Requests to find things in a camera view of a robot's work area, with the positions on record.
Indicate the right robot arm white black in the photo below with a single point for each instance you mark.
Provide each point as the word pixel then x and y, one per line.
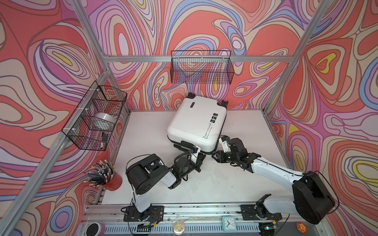
pixel 309 196

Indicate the black wire basket back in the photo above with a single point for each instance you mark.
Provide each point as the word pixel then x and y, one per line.
pixel 201 67

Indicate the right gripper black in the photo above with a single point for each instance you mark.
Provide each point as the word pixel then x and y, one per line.
pixel 219 156

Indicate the small teal clock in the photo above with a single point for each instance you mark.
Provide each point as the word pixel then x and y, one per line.
pixel 229 223

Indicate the black wire basket left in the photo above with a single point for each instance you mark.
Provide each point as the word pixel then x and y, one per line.
pixel 81 130

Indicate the black round speaker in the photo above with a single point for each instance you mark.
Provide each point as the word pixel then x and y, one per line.
pixel 95 229

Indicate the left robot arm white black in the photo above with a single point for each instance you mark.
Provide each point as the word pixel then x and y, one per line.
pixel 146 173

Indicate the round orange sticker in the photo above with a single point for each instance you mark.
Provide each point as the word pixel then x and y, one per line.
pixel 301 227

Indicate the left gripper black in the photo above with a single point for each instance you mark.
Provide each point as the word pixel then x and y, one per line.
pixel 198 165

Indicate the red pen cup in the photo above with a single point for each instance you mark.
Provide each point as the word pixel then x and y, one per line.
pixel 103 174

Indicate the round beige badge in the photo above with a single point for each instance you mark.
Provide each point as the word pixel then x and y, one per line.
pixel 178 228

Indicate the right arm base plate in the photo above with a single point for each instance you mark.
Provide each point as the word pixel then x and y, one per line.
pixel 249 211

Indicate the small black device in basket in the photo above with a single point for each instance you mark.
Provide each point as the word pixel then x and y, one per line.
pixel 104 138

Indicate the black wire basket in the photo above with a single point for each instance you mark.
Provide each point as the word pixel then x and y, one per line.
pixel 201 67
pixel 81 130

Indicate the black suitcase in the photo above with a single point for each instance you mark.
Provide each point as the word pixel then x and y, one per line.
pixel 198 122

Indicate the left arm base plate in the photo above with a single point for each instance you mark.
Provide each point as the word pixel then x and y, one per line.
pixel 152 214

